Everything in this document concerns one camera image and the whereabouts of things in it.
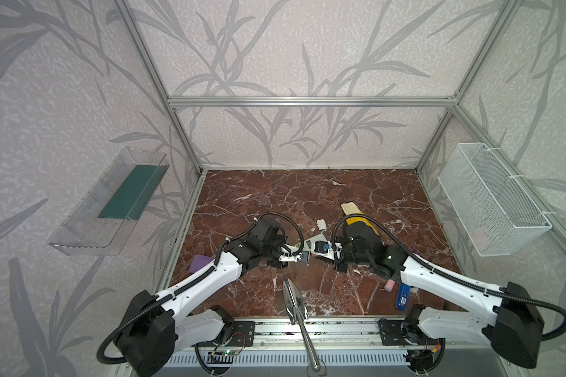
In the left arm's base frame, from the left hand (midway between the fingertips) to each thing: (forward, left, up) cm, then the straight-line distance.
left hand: (296, 239), depth 81 cm
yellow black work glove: (-8, -16, +21) cm, 28 cm away
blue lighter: (-16, -36, -9) cm, 41 cm away
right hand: (-3, -7, +3) cm, 8 cm away
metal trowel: (-21, -1, -12) cm, 24 cm away
